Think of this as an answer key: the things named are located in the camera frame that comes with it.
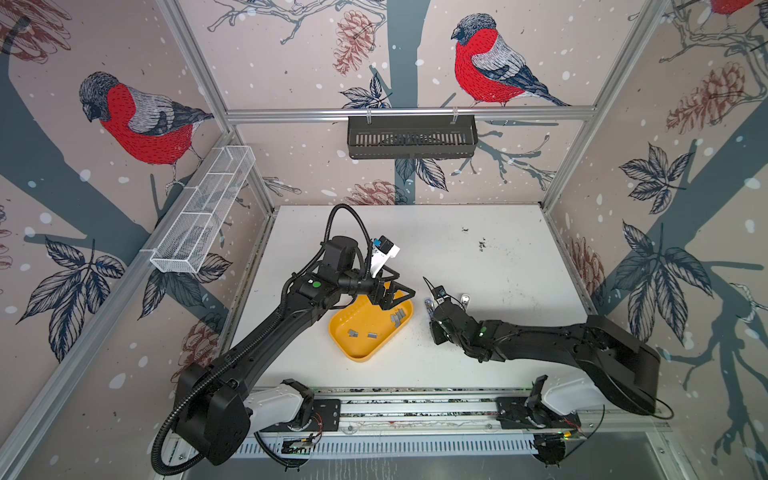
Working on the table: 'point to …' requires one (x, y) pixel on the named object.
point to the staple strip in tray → (397, 317)
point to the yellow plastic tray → (360, 329)
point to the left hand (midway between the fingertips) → (403, 285)
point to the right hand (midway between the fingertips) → (430, 322)
